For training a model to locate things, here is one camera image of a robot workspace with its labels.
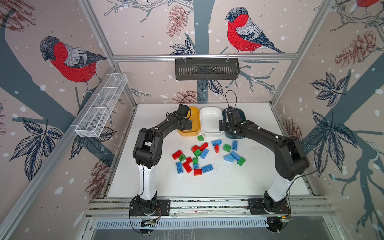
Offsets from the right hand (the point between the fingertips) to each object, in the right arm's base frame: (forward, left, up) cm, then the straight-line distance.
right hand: (223, 125), depth 95 cm
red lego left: (-18, +30, -8) cm, 36 cm away
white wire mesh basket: (-18, +67, +23) cm, 73 cm away
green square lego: (-11, -2, -10) cm, 15 cm away
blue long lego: (-10, -7, -9) cm, 15 cm away
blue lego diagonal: (-17, -7, -9) cm, 21 cm away
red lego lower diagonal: (-26, +22, -8) cm, 35 cm away
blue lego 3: (-26, +27, -8) cm, 38 cm away
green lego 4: (-21, +18, -8) cm, 29 cm away
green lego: (-17, +17, -8) cm, 25 cm away
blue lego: (-9, +4, -7) cm, 12 cm away
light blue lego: (-18, -3, -10) cm, 21 cm away
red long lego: (-11, +13, -9) cm, 20 cm away
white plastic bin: (+11, +9, -9) cm, 17 cm away
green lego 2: (-21, -10, -9) cm, 25 cm away
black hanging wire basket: (+37, +12, +19) cm, 43 cm away
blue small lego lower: (-24, +18, -9) cm, 31 cm away
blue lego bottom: (-25, +11, -10) cm, 29 cm away
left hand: (+1, +27, -2) cm, 27 cm away
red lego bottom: (-28, +16, -9) cm, 34 cm away
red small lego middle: (-21, +22, -8) cm, 31 cm away
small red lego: (-12, +5, -9) cm, 16 cm away
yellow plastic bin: (+15, +21, -8) cm, 27 cm away
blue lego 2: (-17, +13, -8) cm, 23 cm away
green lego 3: (-20, +26, -8) cm, 34 cm away
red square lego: (-14, +19, -7) cm, 24 cm away
